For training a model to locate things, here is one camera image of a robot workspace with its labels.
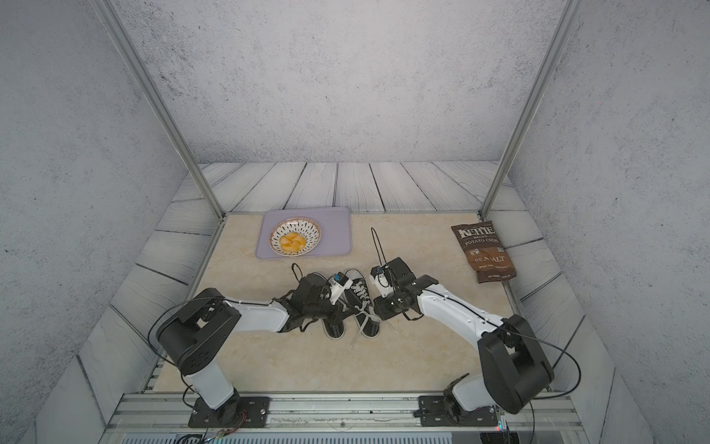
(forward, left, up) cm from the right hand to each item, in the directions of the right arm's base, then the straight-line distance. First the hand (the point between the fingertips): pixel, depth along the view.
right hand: (381, 308), depth 85 cm
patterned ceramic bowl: (+38, +29, -5) cm, 48 cm away
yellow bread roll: (+29, +33, -3) cm, 44 cm away
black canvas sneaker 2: (+6, +7, -5) cm, 11 cm away
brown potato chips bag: (+27, -40, -6) cm, 48 cm away
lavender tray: (+41, +18, -7) cm, 45 cm away
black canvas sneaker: (-4, +14, -3) cm, 15 cm away
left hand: (0, +7, -2) cm, 7 cm away
